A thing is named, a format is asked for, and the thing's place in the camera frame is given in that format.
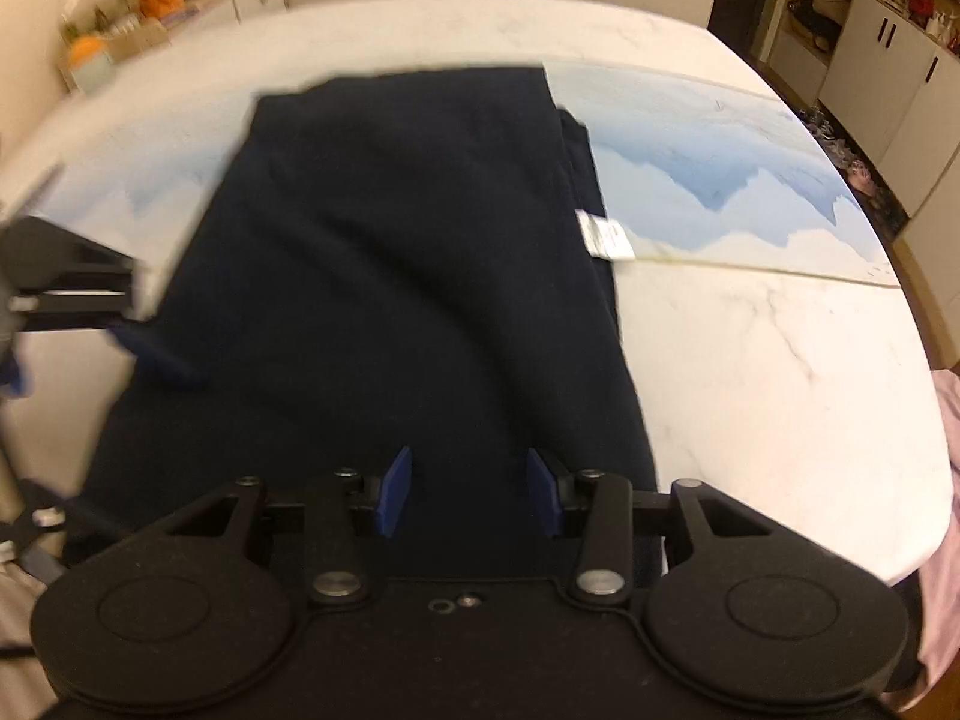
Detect dark navy t-shirt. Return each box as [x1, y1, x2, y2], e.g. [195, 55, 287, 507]
[82, 67, 656, 577]

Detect white side cabinet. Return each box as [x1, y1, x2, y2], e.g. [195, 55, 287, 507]
[106, 0, 286, 64]

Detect white cup with orange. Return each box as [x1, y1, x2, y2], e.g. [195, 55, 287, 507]
[62, 34, 116, 93]

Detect pink patterned cloth on chair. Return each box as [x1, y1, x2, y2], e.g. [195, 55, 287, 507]
[909, 369, 960, 691]

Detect white garment label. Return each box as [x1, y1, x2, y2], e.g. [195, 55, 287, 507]
[576, 208, 636, 262]

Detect white wall cabinets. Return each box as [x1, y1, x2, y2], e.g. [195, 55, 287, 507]
[765, 0, 958, 216]

